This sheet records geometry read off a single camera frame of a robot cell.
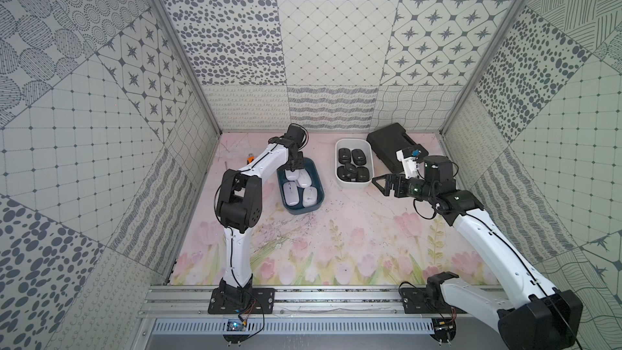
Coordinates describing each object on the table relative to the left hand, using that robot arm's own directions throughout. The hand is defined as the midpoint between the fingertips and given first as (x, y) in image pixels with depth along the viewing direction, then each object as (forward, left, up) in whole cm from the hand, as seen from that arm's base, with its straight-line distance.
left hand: (302, 164), depth 98 cm
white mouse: (-3, +4, -3) cm, 7 cm away
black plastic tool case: (+20, -39, -6) cm, 45 cm away
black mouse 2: (+2, -21, -4) cm, 21 cm away
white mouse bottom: (-3, -1, -6) cm, 7 cm away
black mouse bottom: (-1, -17, -5) cm, 18 cm away
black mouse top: (+9, -25, -5) cm, 27 cm away
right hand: (-17, -29, +12) cm, 35 cm away
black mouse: (+9, -18, -5) cm, 21 cm away
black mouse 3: (0, -25, -6) cm, 26 cm away
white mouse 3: (-11, -4, -6) cm, 13 cm away
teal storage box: (+1, -5, -4) cm, 6 cm away
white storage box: (+22, -23, -10) cm, 33 cm away
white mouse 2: (-10, +4, -6) cm, 13 cm away
